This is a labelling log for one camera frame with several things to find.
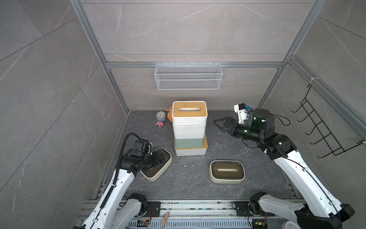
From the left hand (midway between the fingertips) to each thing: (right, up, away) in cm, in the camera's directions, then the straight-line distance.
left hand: (163, 158), depth 77 cm
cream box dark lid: (+37, -9, +4) cm, 38 cm away
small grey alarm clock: (-7, +24, +34) cm, 42 cm away
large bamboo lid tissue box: (+21, +1, +14) cm, 26 cm away
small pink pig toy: (-7, +18, +31) cm, 37 cm away
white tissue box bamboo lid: (+11, +16, -4) cm, 20 cm away
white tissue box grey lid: (+14, +12, +1) cm, 19 cm away
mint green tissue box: (+14, +7, +9) cm, 18 cm away
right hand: (+28, +19, -13) cm, 36 cm away
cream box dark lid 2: (-7, -10, +3) cm, 13 cm away
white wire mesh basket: (+13, +52, +24) cm, 59 cm away
